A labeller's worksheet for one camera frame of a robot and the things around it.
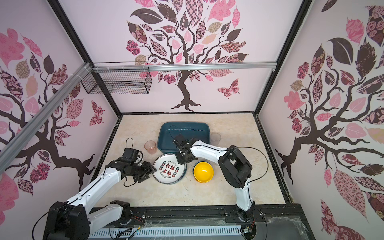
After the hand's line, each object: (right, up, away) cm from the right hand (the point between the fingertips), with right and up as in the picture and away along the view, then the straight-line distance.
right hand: (181, 159), depth 90 cm
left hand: (-15, -7, -7) cm, 18 cm away
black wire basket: (-59, +63, +39) cm, 94 cm away
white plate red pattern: (-7, -6, -2) cm, 10 cm away
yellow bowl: (+13, -6, -8) cm, 16 cm away
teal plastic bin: (-11, +16, +17) cm, 26 cm away
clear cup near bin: (+23, +13, +10) cm, 28 cm away
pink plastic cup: (-20, +8, +3) cm, 21 cm away
